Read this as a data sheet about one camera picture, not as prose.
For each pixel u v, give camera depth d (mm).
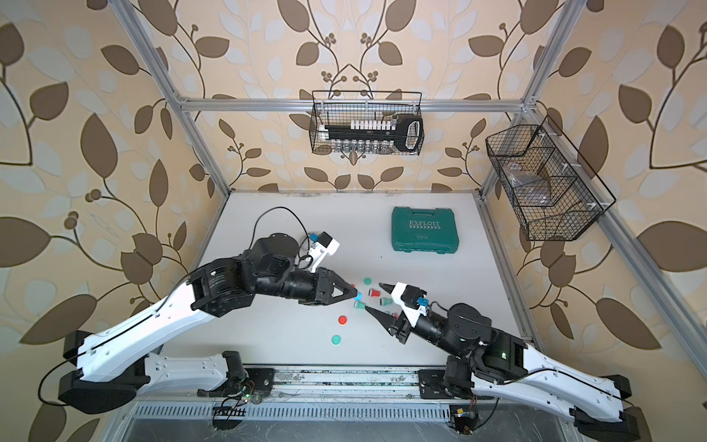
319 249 556
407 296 470
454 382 636
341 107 911
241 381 675
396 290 481
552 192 725
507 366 461
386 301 884
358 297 558
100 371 380
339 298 539
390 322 509
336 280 531
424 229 1021
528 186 692
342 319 864
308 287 509
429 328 505
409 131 828
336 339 825
